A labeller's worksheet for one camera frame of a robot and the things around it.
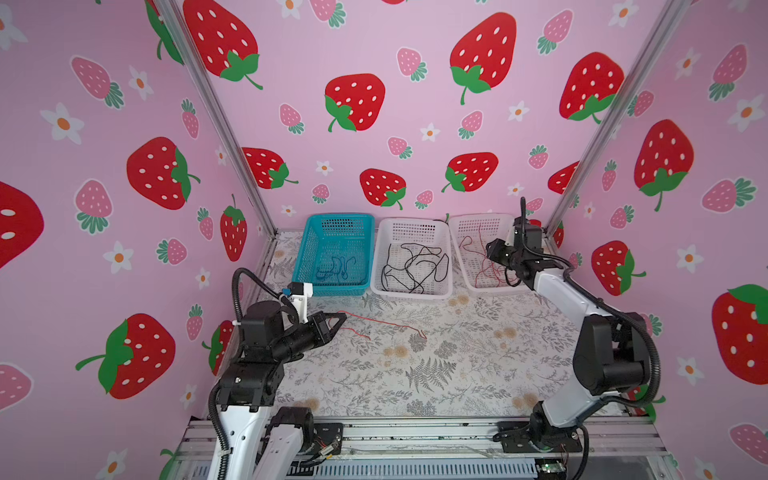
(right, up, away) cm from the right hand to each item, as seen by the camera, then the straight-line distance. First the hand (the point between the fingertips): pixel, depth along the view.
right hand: (489, 243), depth 92 cm
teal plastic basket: (-53, -3, +23) cm, 58 cm away
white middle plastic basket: (-23, -5, +18) cm, 30 cm away
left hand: (-41, -18, -25) cm, 51 cm away
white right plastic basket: (+1, +5, +25) cm, 26 cm away
